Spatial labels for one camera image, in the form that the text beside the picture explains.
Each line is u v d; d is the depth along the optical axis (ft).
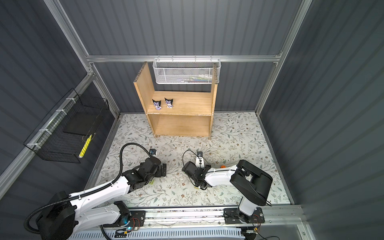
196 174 2.26
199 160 2.59
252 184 1.51
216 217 2.47
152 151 2.46
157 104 2.65
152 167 2.10
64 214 1.35
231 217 2.40
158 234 2.53
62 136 2.35
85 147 2.24
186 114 2.72
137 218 2.39
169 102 2.70
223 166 2.95
